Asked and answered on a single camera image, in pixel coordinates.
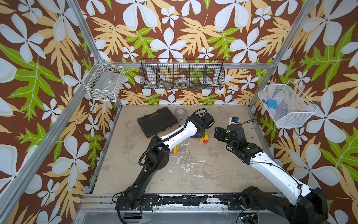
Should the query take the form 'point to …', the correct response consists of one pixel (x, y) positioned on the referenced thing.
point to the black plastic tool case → (157, 122)
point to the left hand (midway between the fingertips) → (198, 132)
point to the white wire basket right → (293, 109)
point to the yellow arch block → (201, 140)
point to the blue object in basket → (272, 104)
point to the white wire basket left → (104, 82)
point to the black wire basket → (182, 73)
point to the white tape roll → (182, 82)
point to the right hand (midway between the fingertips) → (218, 129)
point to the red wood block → (205, 141)
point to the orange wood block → (175, 150)
